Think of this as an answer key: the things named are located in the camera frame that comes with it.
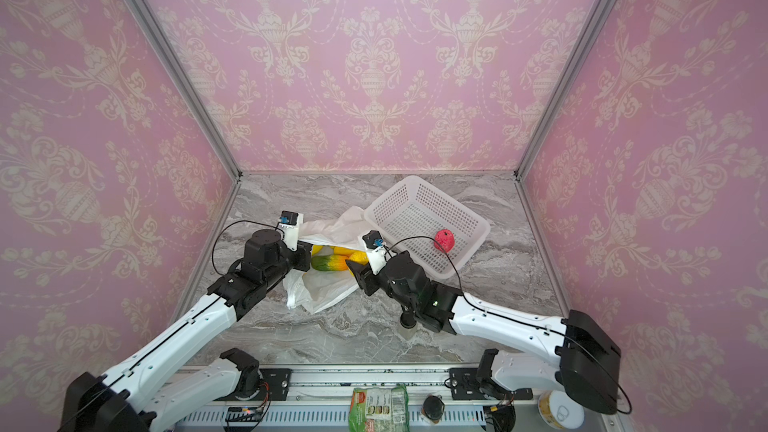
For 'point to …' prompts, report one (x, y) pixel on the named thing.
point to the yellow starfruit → (355, 255)
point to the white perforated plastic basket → (408, 216)
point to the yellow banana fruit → (315, 249)
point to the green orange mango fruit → (329, 263)
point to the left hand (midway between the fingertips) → (315, 241)
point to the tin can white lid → (558, 411)
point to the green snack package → (379, 410)
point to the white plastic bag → (316, 291)
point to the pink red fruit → (445, 238)
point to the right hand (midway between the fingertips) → (358, 254)
